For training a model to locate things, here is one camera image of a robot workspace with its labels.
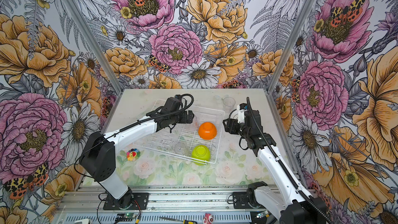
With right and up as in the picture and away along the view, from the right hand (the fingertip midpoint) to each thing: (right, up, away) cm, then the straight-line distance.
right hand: (228, 126), depth 80 cm
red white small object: (-11, -37, -14) cm, 41 cm away
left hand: (-23, +3, +9) cm, 25 cm away
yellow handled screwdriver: (-22, -40, -11) cm, 47 cm away
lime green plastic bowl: (-14, -14, +2) cm, 19 cm away
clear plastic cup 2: (-24, -11, +1) cm, 27 cm away
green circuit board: (-47, -39, -10) cm, 62 cm away
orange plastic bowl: (-11, -4, +12) cm, 17 cm away
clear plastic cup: (+5, +12, +29) cm, 32 cm away
